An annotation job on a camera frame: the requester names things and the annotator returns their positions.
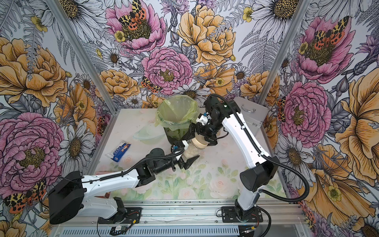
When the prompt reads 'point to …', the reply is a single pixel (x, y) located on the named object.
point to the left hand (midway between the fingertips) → (192, 150)
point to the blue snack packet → (118, 151)
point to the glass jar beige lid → (200, 141)
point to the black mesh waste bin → (172, 140)
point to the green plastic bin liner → (176, 112)
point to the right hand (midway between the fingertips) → (194, 145)
